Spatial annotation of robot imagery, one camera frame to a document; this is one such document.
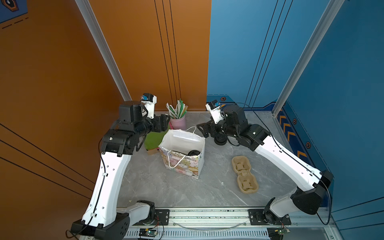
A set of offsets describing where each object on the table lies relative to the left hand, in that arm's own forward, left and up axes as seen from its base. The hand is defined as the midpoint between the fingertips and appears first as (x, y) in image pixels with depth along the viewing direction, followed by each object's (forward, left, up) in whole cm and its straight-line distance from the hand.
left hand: (163, 114), depth 65 cm
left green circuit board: (-39, +8, -41) cm, 57 cm away
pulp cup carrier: (-16, -43, -37) cm, 59 cm away
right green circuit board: (-38, -56, -39) cm, 77 cm away
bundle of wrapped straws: (+26, -3, -24) cm, 35 cm away
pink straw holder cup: (+22, -1, -31) cm, 38 cm away
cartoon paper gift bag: (+1, -6, -34) cm, 34 cm away
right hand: (+1, -18, -5) cm, 18 cm away
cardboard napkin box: (+2, +13, -37) cm, 39 cm away
